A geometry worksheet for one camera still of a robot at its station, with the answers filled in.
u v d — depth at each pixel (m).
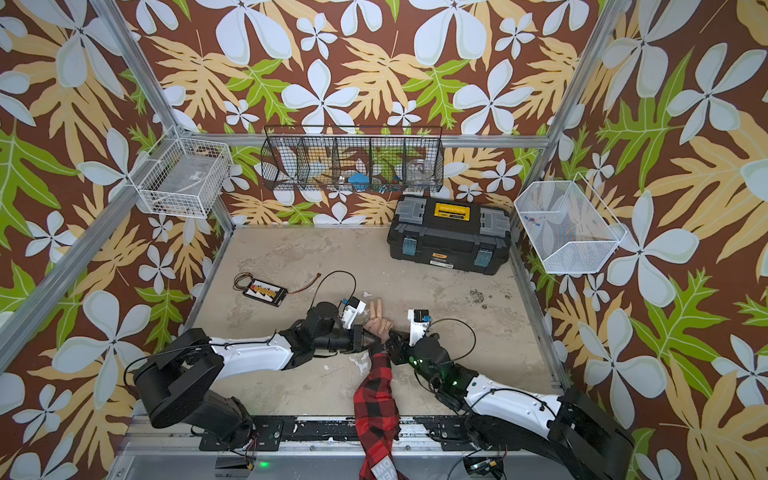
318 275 1.05
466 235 0.97
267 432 0.74
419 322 0.71
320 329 0.68
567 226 0.83
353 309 0.78
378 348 0.82
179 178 0.87
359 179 0.95
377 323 0.89
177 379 0.44
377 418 0.73
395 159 0.98
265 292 0.99
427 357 0.61
